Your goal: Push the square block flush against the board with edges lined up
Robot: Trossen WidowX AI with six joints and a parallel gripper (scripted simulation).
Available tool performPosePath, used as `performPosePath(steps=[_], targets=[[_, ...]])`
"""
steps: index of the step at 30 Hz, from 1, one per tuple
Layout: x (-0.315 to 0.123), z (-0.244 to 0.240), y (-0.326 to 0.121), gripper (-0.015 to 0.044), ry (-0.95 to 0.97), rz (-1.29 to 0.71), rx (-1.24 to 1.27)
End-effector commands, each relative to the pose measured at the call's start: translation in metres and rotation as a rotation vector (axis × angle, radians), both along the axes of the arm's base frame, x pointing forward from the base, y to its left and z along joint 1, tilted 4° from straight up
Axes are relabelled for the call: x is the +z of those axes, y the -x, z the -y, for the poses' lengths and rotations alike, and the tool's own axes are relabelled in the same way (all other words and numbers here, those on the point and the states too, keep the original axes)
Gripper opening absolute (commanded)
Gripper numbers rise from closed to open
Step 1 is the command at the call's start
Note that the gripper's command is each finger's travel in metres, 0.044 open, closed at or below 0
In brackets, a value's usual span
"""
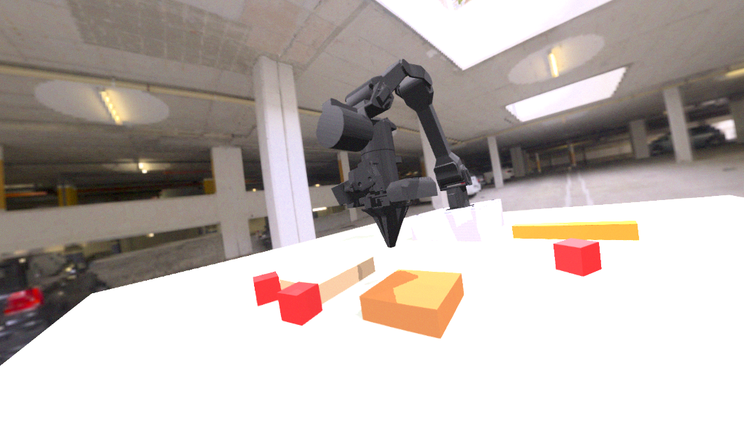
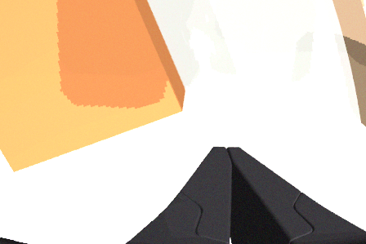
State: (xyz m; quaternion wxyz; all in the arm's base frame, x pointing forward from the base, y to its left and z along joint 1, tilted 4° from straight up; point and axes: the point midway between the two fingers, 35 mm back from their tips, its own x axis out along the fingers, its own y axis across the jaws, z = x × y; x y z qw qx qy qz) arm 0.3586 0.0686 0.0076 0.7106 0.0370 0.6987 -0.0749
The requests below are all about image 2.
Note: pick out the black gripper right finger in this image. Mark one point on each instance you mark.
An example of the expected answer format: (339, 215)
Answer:
(266, 209)

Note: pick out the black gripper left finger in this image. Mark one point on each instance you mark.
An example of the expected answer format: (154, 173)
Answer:
(201, 212)

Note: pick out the orange square block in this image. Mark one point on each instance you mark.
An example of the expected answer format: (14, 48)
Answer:
(75, 72)

